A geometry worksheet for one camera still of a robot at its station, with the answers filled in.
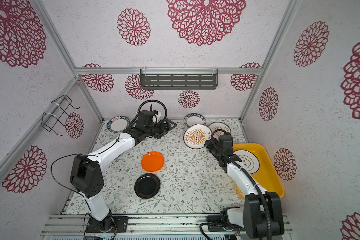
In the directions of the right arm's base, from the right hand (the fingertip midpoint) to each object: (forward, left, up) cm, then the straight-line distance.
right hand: (205, 138), depth 85 cm
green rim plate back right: (+35, +5, -19) cm, 40 cm away
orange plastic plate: (-5, +33, -19) cm, 38 cm away
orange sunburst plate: (+4, +6, -3) cm, 7 cm away
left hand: (+3, +19, +4) cm, 20 cm away
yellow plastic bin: (-14, -36, -17) cm, 43 cm away
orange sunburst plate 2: (+27, -13, -19) cm, 36 cm away
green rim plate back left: (+25, +65, -16) cm, 72 cm away
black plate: (-21, +33, -18) cm, 44 cm away
